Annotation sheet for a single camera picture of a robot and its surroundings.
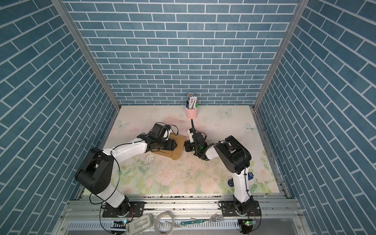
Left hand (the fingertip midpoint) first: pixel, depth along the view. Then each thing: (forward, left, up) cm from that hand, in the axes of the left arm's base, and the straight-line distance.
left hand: (173, 144), depth 91 cm
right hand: (+5, -5, -5) cm, 9 cm away
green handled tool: (-40, -11, -5) cm, 42 cm away
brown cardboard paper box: (+3, -4, -1) cm, 5 cm away
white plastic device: (-40, +14, -6) cm, 43 cm away
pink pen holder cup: (+27, -12, 0) cm, 29 cm away
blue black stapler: (-21, -34, -5) cm, 40 cm away
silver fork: (-39, -22, -5) cm, 45 cm away
